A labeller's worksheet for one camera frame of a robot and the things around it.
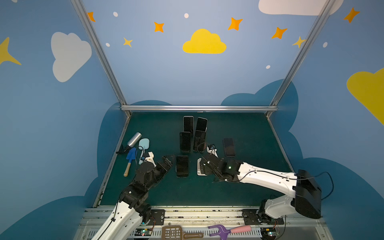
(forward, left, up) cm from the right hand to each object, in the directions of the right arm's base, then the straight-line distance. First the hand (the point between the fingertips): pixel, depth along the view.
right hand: (208, 162), depth 81 cm
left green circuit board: (-33, +30, -11) cm, 46 cm away
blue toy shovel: (+7, +49, -10) cm, 51 cm away
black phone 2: (+29, +4, -2) cm, 29 cm away
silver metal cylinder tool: (+12, +55, -10) cm, 57 cm away
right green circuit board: (-30, -30, -13) cm, 44 cm away
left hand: (-3, +18, +6) cm, 19 cm away
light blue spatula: (+16, +44, -11) cm, 48 cm away
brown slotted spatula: (-32, +15, -12) cm, 37 cm away
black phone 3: (+23, +16, -12) cm, 30 cm away
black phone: (+31, +13, -4) cm, 34 cm away
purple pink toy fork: (-30, -9, -12) cm, 34 cm away
